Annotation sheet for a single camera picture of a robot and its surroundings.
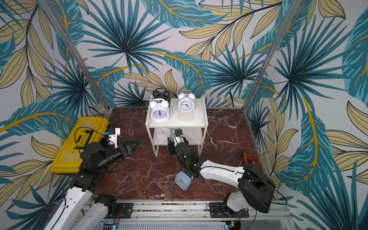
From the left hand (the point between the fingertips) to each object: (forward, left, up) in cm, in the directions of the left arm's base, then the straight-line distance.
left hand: (140, 144), depth 67 cm
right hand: (+10, -14, -8) cm, 19 cm away
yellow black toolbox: (+14, +37, -10) cm, 41 cm away
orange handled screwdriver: (+9, -59, -25) cm, 65 cm away
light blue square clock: (-10, -21, -19) cm, 30 cm away
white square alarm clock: (+11, -8, -7) cm, 15 cm away
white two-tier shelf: (+10, -25, +4) cm, 27 cm away
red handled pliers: (+5, -63, -22) cm, 67 cm away
